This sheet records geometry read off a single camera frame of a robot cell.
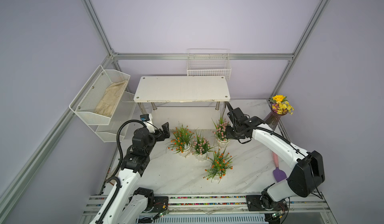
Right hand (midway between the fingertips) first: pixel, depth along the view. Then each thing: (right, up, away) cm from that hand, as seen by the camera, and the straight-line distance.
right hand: (230, 136), depth 84 cm
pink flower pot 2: (-7, +3, -8) cm, 11 cm away
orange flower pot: (-28, -2, -8) cm, 29 cm away
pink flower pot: (-17, -5, -5) cm, 18 cm away
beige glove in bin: (-67, +22, -4) cm, 70 cm away
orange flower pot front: (-8, -11, -11) cm, 18 cm away
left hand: (-39, +6, -8) cm, 40 cm away
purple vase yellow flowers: (+28, +17, -1) cm, 33 cm away
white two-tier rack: (-19, +20, -10) cm, 29 cm away
